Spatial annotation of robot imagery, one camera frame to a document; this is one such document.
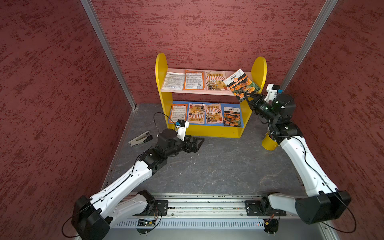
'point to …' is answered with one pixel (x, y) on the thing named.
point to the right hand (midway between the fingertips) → (241, 96)
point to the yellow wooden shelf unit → (210, 102)
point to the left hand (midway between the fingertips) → (196, 141)
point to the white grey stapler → (142, 138)
